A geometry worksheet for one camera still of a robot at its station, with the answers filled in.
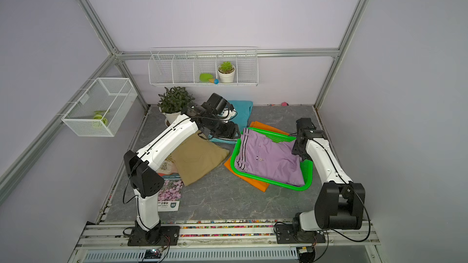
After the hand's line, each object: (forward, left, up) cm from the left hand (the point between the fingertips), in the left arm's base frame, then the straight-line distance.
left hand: (236, 136), depth 77 cm
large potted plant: (+26, +32, -2) cm, 41 cm away
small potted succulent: (+34, +3, +10) cm, 35 cm away
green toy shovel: (+39, +14, +3) cm, 41 cm away
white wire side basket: (+25, +56, +5) cm, 62 cm away
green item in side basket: (+8, +56, +7) cm, 58 cm away
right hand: (-4, -32, -11) cm, 34 cm away
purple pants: (0, -10, -17) cm, 20 cm away
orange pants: (+21, -16, -22) cm, 34 cm away
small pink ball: (+41, -35, -24) cm, 59 cm away
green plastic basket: (+7, -23, -14) cm, 28 cm away
